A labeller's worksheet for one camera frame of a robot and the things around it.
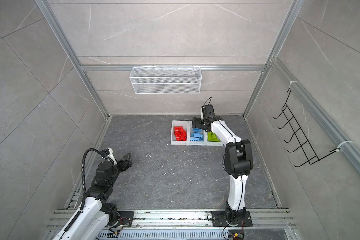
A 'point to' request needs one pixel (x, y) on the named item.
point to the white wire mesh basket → (165, 80)
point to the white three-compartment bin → (187, 125)
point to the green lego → (212, 137)
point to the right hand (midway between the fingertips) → (198, 122)
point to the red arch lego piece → (181, 138)
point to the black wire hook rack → (297, 133)
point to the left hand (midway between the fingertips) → (122, 153)
